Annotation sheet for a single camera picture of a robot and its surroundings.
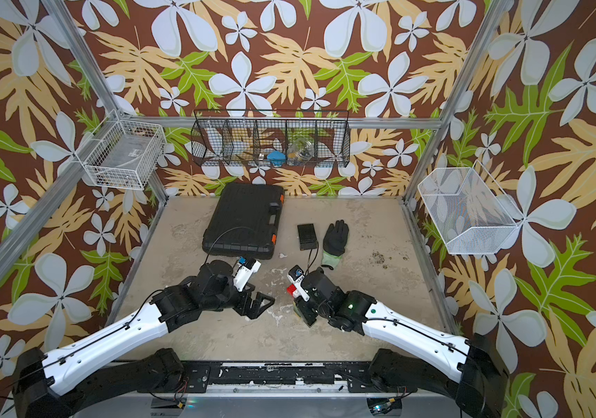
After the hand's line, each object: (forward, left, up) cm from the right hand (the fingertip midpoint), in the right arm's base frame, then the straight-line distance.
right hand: (297, 296), depth 78 cm
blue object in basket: (+47, +8, +17) cm, 50 cm away
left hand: (-1, +9, +5) cm, 10 cm away
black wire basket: (+55, +9, +20) cm, 60 cm away
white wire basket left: (+40, +58, +23) cm, 74 cm away
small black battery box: (+33, -5, -15) cm, 37 cm away
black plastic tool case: (+33, +21, -4) cm, 40 cm away
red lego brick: (+2, +2, +2) cm, 3 cm away
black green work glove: (+29, -15, -11) cm, 34 cm away
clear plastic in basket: (+50, -1, +17) cm, 53 cm away
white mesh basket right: (+20, -54, +15) cm, 60 cm away
